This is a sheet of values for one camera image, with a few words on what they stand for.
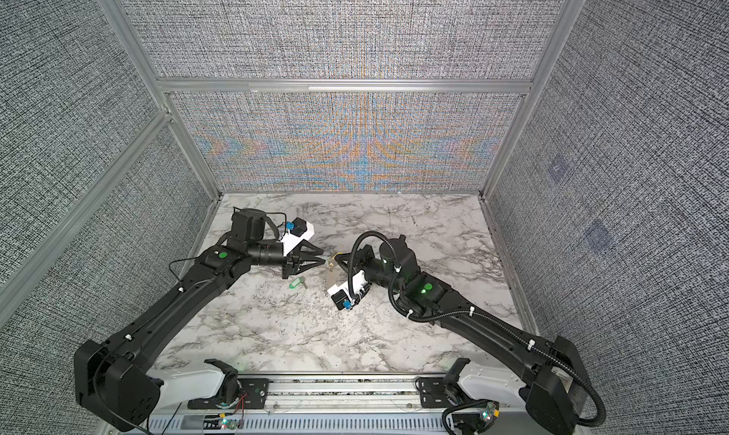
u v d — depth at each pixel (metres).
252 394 0.73
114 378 0.38
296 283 0.94
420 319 0.52
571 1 0.71
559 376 0.39
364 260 0.63
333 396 0.75
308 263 0.66
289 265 0.63
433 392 0.74
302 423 0.70
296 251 0.64
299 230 0.60
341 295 0.60
